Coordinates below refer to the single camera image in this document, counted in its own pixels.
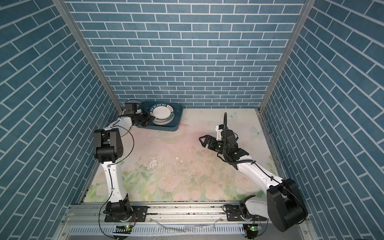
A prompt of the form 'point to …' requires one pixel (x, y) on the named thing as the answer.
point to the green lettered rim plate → (164, 114)
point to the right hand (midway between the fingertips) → (203, 138)
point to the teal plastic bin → (176, 123)
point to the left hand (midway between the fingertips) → (155, 114)
